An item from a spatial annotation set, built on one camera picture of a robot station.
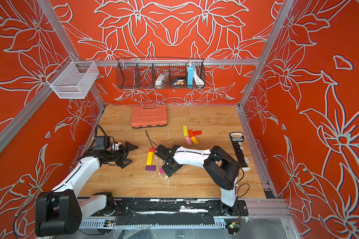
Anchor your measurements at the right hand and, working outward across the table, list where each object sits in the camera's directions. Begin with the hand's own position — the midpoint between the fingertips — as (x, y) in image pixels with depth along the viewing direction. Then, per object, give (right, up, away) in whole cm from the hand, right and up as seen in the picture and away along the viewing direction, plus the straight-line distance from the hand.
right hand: (168, 171), depth 85 cm
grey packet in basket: (-4, +56, +7) cm, 57 cm away
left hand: (-19, +12, -2) cm, 22 cm away
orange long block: (+17, +16, +13) cm, 27 cm away
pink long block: (+13, +16, +13) cm, 24 cm away
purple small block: (-10, +2, +1) cm, 11 cm away
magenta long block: (-4, 0, 0) cm, 4 cm away
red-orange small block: (+15, +21, +17) cm, 31 cm away
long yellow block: (-12, +6, +5) cm, 14 cm away
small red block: (-12, +11, +11) cm, 19 cm away
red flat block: (+20, +21, +17) cm, 34 cm away
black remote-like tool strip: (+46, +18, +13) cm, 51 cm away
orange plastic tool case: (-16, +33, +21) cm, 42 cm away
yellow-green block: (+11, +22, +19) cm, 31 cm away
